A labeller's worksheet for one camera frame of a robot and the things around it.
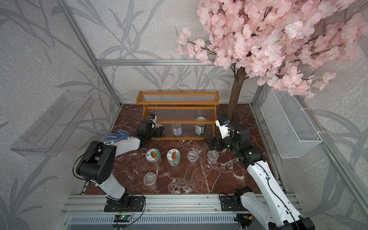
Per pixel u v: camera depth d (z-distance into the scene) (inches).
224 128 25.4
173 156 32.5
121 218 27.7
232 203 28.5
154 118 34.3
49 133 26.2
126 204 26.4
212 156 33.4
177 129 36.9
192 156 33.3
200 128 36.6
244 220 27.3
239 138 21.6
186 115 45.6
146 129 29.7
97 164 18.5
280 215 15.2
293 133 23.4
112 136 39.7
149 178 30.4
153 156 32.4
